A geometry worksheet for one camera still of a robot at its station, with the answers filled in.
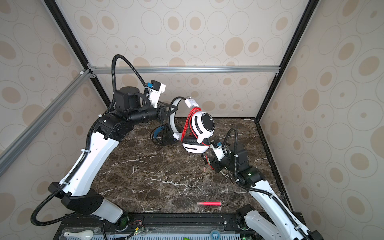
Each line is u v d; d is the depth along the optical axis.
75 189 0.39
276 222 0.44
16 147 0.53
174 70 1.36
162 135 1.03
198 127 0.47
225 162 0.63
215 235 0.71
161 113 0.52
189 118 0.51
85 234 0.70
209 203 0.80
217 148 0.62
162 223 0.75
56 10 0.69
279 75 0.93
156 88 0.51
